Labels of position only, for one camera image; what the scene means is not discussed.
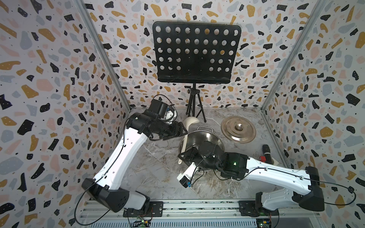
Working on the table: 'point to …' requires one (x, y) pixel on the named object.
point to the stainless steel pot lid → (238, 129)
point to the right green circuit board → (263, 223)
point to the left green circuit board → (141, 223)
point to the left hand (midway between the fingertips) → (183, 133)
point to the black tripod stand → (192, 104)
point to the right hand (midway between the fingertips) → (180, 150)
